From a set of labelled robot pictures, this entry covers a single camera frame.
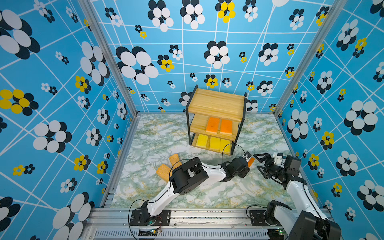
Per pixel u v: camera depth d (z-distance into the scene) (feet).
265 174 2.53
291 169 2.12
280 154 2.61
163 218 2.40
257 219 2.41
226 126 2.91
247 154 2.63
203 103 2.59
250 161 2.95
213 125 2.87
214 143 3.23
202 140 3.33
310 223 1.33
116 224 2.43
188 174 1.87
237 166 2.37
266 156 2.47
